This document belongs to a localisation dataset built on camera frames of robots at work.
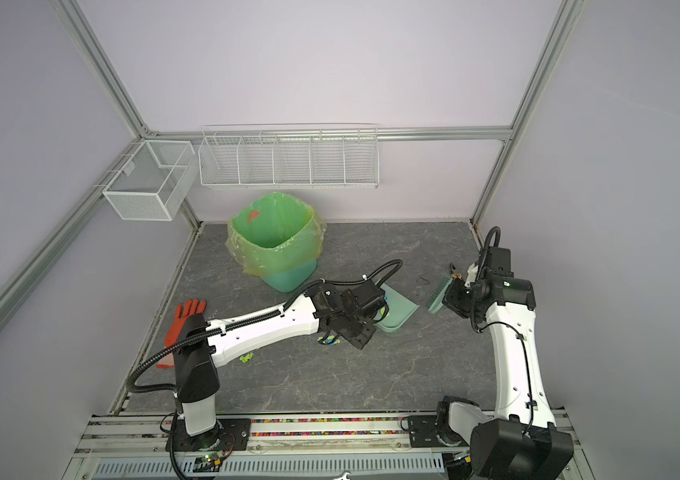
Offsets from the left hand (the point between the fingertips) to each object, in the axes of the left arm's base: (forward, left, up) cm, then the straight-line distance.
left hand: (362, 338), depth 76 cm
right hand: (+5, -23, +5) cm, 25 cm away
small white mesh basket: (+55, +65, +11) cm, 86 cm away
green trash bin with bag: (+43, +27, -8) cm, 52 cm away
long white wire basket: (+58, +20, +16) cm, 64 cm away
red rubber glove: (+12, +57, -13) cm, 59 cm away
